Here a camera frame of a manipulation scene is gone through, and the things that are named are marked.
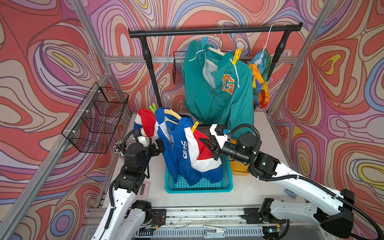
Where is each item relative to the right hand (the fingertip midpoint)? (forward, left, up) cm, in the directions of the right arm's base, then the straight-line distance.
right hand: (201, 141), depth 61 cm
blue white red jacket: (-2, +5, -10) cm, 11 cm away
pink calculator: (-9, +32, -33) cm, 47 cm away
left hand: (+8, +22, -8) cm, 25 cm away
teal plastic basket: (-7, -13, -33) cm, 36 cm away
